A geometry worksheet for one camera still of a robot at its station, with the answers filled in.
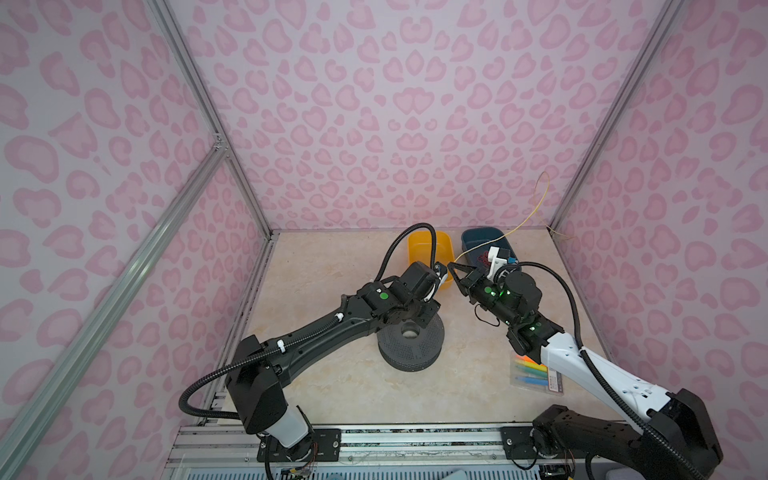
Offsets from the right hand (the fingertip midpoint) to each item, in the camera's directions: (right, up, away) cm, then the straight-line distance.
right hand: (448, 263), depth 72 cm
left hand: (-3, -9, +5) cm, 11 cm away
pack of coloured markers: (+24, -31, +12) cm, 41 cm away
